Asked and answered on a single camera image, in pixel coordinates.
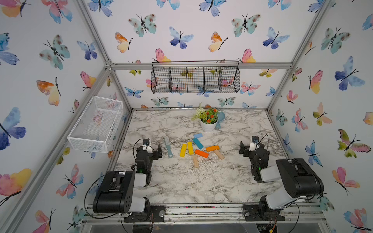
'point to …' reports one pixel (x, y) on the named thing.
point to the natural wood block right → (219, 155)
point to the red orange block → (202, 153)
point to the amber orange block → (210, 148)
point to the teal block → (196, 141)
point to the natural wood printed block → (195, 161)
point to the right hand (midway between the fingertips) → (251, 140)
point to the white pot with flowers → (209, 119)
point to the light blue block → (198, 135)
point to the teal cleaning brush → (168, 144)
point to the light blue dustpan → (221, 116)
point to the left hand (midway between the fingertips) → (153, 143)
